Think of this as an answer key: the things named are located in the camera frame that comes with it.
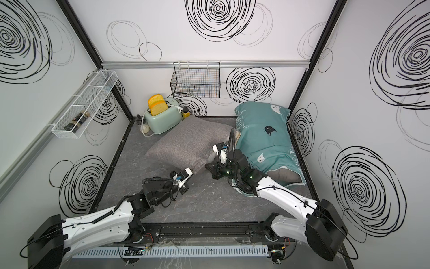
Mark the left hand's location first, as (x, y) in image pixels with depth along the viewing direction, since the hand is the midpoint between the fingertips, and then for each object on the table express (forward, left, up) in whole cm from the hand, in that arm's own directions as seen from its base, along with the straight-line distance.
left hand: (193, 170), depth 74 cm
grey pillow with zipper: (+14, +4, +3) cm, 14 cm away
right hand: (+2, -6, +1) cm, 6 cm away
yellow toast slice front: (+40, +26, +1) cm, 48 cm away
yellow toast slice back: (+46, +29, +3) cm, 54 cm away
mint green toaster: (+38, +23, -9) cm, 45 cm away
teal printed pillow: (+28, -36, -2) cm, 46 cm away
